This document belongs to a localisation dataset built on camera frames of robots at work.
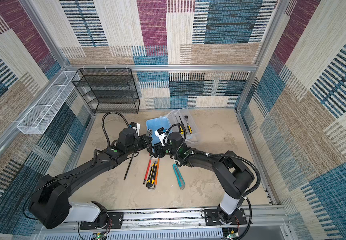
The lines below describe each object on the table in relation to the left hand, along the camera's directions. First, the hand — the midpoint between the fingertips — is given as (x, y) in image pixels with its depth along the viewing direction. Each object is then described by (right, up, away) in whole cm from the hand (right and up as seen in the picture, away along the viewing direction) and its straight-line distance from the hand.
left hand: (153, 136), depth 82 cm
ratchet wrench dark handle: (-2, +2, +1) cm, 3 cm away
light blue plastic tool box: (+16, +12, +20) cm, 28 cm away
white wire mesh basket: (-52, +8, -12) cm, 54 cm away
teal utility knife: (+14, -23, +4) cm, 28 cm away
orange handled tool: (+1, -21, +7) cm, 22 cm away
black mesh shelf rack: (-36, +31, +26) cm, 54 cm away
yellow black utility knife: (-2, -25, +2) cm, 25 cm away
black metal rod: (-16, -19, +9) cm, 26 cm away
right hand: (-1, -7, +1) cm, 8 cm away
